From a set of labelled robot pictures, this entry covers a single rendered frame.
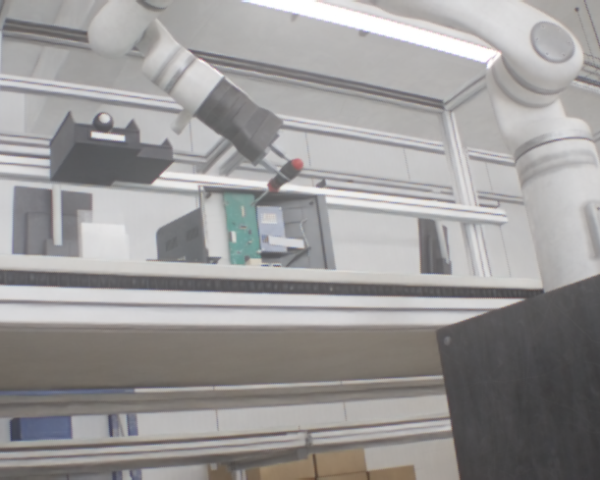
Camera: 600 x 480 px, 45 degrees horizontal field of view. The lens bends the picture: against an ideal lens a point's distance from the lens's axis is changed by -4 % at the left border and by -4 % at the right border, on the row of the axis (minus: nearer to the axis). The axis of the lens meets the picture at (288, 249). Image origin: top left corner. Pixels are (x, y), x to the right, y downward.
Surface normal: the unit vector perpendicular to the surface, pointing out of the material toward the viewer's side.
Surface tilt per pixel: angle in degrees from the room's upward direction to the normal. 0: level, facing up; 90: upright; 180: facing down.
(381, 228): 90
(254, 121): 88
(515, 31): 96
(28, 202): 98
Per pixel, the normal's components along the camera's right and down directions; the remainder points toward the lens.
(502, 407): -0.80, -0.09
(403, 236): 0.50, -0.33
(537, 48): -0.05, -0.14
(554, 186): -0.58, -0.18
